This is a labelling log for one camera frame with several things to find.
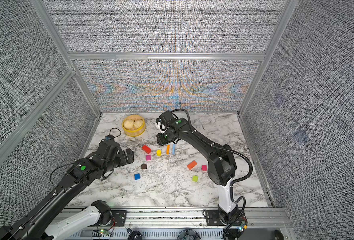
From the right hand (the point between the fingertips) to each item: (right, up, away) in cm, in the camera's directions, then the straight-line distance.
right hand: (161, 139), depth 87 cm
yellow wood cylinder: (-3, -9, +9) cm, 13 cm away
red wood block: (-11, -7, +11) cm, 17 cm away
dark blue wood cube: (-14, -22, +1) cm, 26 cm away
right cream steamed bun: (-19, +10, +19) cm, 29 cm away
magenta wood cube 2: (+25, -17, +4) cm, 31 cm away
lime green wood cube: (+20, -23, +1) cm, 30 cm away
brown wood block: (-11, -17, +4) cm, 21 cm away
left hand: (-16, -7, -13) cm, 21 cm away
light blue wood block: (+7, -6, +10) cm, 14 cm away
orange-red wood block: (+18, -16, +6) cm, 25 cm away
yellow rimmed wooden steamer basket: (-19, +4, +15) cm, 25 cm away
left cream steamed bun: (-25, +9, +18) cm, 32 cm away
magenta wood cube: (-10, -12, +9) cm, 18 cm away
